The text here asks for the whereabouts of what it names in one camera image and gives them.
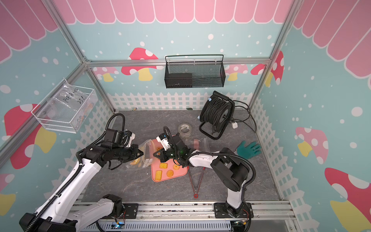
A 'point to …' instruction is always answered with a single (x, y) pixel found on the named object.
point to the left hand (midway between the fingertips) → (142, 156)
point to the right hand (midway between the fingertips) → (153, 155)
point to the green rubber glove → (249, 151)
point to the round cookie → (170, 173)
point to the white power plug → (234, 125)
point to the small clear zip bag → (201, 144)
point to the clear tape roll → (185, 130)
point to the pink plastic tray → (165, 170)
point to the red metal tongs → (195, 195)
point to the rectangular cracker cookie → (158, 175)
